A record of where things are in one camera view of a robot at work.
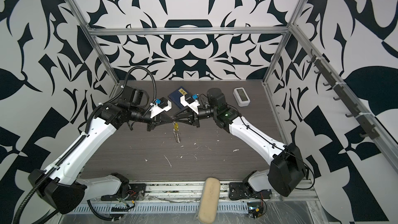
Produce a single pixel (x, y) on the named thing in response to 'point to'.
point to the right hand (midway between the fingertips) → (176, 118)
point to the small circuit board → (255, 209)
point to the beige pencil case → (209, 202)
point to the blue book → (175, 96)
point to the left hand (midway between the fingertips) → (172, 116)
